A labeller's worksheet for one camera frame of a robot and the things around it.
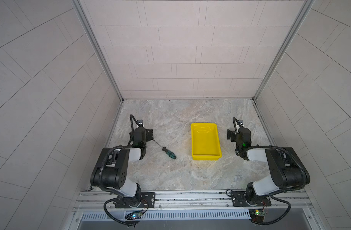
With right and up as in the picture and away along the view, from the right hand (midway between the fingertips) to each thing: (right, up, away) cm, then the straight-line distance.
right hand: (235, 128), depth 95 cm
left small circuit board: (-59, -37, -29) cm, 75 cm away
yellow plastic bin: (-21, -10, -3) cm, 23 cm away
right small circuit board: (0, -38, -27) cm, 47 cm away
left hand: (-60, +1, -1) cm, 60 cm away
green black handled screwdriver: (-44, -14, -9) cm, 47 cm away
